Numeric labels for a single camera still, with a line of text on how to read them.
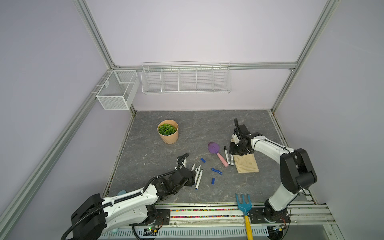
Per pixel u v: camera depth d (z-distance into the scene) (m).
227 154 0.96
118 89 1.04
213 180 0.86
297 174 0.47
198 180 0.85
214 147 0.97
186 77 1.08
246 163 0.92
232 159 0.93
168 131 0.94
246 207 0.76
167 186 0.61
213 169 0.89
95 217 0.41
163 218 0.74
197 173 0.88
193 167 0.91
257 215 0.73
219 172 0.89
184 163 0.74
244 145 0.69
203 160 0.94
